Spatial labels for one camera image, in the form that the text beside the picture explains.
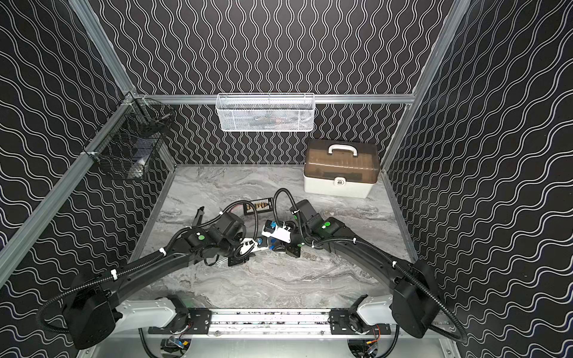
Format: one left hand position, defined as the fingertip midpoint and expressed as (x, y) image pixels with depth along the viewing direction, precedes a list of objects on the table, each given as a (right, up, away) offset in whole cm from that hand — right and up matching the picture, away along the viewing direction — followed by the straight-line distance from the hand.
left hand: (253, 246), depth 79 cm
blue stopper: (+7, +1, -6) cm, 9 cm away
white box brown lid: (+34, +29, +14) cm, 47 cm away
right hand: (+8, +2, -1) cm, 8 cm away
